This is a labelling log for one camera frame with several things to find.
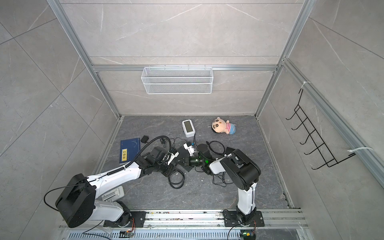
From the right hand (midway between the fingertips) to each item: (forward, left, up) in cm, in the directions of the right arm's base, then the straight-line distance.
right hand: (176, 161), depth 86 cm
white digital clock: (+29, -7, -4) cm, 30 cm away
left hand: (-2, +1, 0) cm, 2 cm away
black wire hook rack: (-13, -66, +24) cm, 71 cm away
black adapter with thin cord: (+21, +25, -6) cm, 33 cm away
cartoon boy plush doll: (+27, -29, 0) cm, 40 cm away
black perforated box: (-1, -4, +4) cm, 6 cm away
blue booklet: (+13, +34, -7) cm, 37 cm away
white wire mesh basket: (+49, 0, +22) cm, 54 cm away
